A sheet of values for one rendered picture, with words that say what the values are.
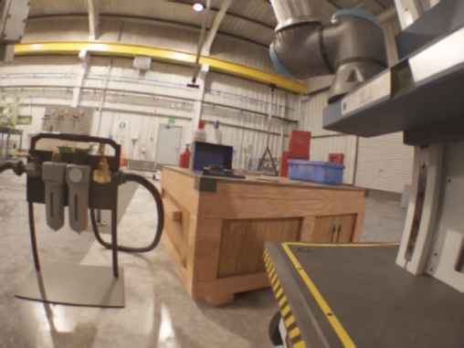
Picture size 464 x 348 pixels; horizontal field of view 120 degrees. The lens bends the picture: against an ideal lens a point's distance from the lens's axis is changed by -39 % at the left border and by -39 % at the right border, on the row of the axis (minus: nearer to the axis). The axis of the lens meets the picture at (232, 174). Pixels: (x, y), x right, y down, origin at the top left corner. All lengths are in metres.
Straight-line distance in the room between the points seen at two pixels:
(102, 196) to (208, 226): 0.41
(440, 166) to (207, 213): 0.64
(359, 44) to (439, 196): 0.40
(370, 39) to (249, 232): 0.70
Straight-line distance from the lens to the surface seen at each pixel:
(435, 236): 0.58
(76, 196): 0.80
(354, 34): 0.61
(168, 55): 11.17
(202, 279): 0.78
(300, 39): 0.66
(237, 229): 0.77
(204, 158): 0.87
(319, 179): 1.20
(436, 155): 0.55
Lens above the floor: 0.51
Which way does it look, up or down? 2 degrees down
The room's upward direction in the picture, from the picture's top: 6 degrees clockwise
